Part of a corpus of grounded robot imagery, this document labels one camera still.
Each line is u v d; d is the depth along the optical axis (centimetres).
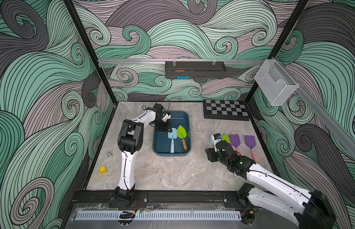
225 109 110
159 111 91
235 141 96
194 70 92
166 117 96
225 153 60
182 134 100
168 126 91
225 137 98
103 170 82
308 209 39
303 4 70
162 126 91
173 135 98
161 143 93
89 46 86
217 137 71
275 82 78
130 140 59
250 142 96
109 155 88
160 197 76
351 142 50
